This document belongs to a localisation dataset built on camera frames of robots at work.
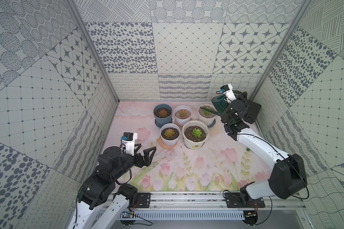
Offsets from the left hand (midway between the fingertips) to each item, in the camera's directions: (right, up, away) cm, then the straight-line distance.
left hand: (146, 144), depth 63 cm
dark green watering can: (+39, +20, +19) cm, 48 cm away
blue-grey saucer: (+40, +5, +40) cm, 57 cm away
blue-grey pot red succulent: (+4, +13, +35) cm, 38 cm away
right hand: (+50, +24, +9) cm, 56 cm away
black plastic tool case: (+76, +16, +51) cm, 93 cm away
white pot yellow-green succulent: (+9, +1, +25) cm, 27 cm away
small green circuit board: (-11, -39, +7) cm, 41 cm away
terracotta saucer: (+7, -9, +30) cm, 32 cm away
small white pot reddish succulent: (+17, +13, +35) cm, 41 cm away
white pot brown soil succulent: (+34, +11, +34) cm, 49 cm away
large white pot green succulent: (+25, +1, +25) cm, 35 cm away
